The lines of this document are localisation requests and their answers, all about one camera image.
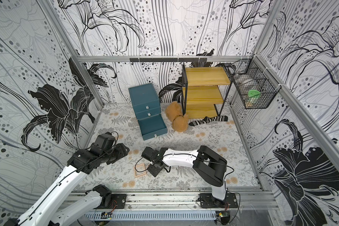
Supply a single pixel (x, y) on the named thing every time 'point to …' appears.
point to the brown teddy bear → (173, 111)
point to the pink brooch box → (140, 170)
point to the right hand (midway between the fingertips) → (157, 165)
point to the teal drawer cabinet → (147, 107)
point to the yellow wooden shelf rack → (204, 88)
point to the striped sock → (207, 119)
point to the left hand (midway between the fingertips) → (128, 154)
